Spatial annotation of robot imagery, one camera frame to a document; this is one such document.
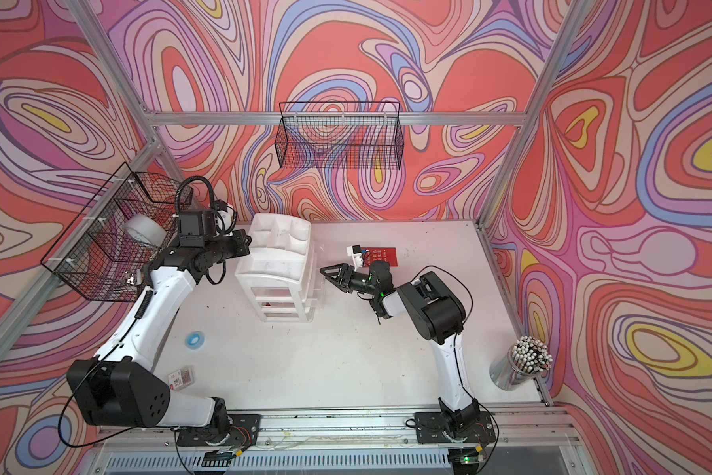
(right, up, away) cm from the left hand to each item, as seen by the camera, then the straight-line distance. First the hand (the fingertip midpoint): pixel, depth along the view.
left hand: (252, 238), depth 81 cm
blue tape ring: (-20, -31, +7) cm, 38 cm away
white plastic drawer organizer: (+7, -10, 0) cm, 12 cm away
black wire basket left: (-34, -5, -11) cm, 36 cm away
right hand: (+19, -13, +9) cm, 24 cm away
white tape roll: (-25, +2, -7) cm, 26 cm away
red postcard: (+6, -19, +5) cm, 21 cm away
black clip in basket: (-25, -8, -6) cm, 27 cm away
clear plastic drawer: (+16, -18, +13) cm, 27 cm away
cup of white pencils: (+67, -33, -10) cm, 76 cm away
